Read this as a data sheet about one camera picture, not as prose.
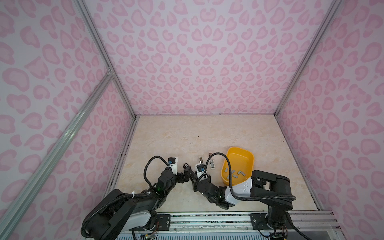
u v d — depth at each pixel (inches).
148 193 23.1
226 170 35.6
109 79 34.5
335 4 26.9
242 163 37.5
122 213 17.0
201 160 36.1
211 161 36.5
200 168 28.3
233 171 35.7
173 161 29.5
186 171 30.6
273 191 18.5
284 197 18.2
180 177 30.1
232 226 28.4
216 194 25.6
